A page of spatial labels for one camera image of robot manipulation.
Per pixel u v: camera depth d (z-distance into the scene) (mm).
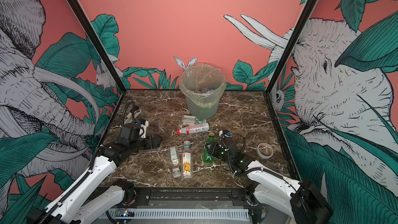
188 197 752
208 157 762
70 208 402
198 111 1010
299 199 409
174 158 814
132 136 605
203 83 1045
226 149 610
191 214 703
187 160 798
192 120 1031
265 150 904
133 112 1035
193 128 944
